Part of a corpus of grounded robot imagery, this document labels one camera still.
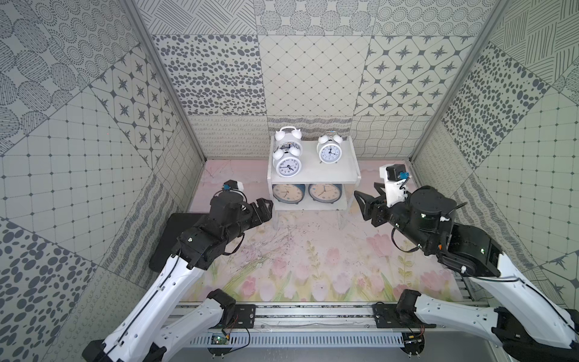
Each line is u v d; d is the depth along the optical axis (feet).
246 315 2.42
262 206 1.99
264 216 1.99
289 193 2.62
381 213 1.61
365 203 1.61
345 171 2.39
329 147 2.28
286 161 2.14
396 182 1.48
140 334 1.24
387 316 2.43
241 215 1.85
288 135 2.30
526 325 1.31
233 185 2.02
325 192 2.63
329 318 2.51
